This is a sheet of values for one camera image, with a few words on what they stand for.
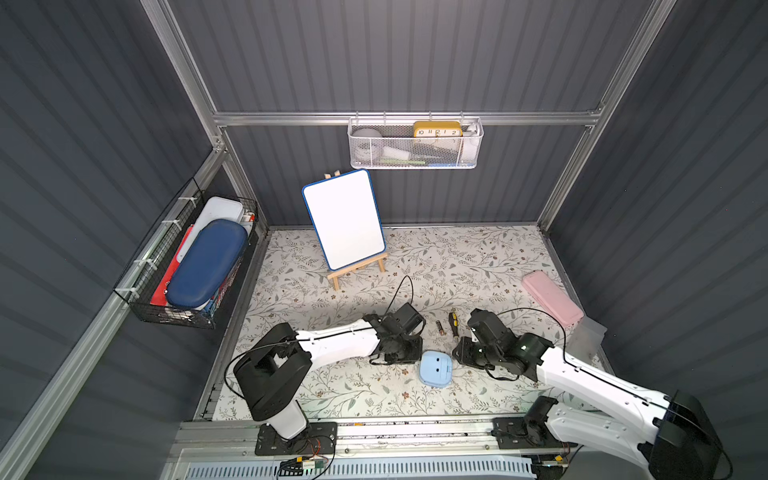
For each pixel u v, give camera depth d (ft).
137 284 1.97
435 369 2.65
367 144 2.71
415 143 2.96
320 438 2.37
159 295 2.17
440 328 3.05
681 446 1.28
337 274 3.18
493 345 2.00
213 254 2.24
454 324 2.98
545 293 3.26
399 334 2.19
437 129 2.85
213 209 2.53
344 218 2.88
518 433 2.41
